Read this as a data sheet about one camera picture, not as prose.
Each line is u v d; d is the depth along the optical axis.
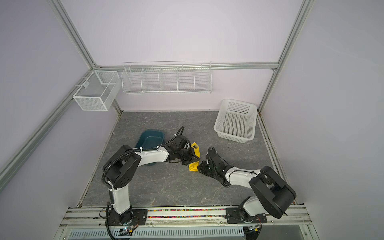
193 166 0.87
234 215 0.74
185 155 0.81
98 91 1.00
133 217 0.74
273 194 0.43
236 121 1.15
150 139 1.05
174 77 1.02
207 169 0.79
